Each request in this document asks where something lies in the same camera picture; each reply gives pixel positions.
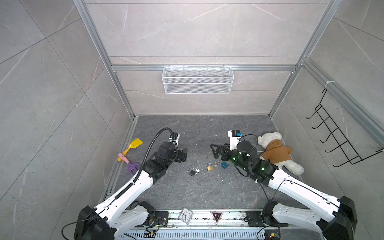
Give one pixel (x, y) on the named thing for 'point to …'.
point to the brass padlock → (209, 167)
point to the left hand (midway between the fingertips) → (179, 143)
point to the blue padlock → (224, 164)
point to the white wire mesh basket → (197, 80)
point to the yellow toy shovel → (135, 143)
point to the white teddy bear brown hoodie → (278, 154)
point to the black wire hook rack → (345, 146)
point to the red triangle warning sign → (216, 216)
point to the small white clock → (185, 215)
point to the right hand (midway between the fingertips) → (216, 144)
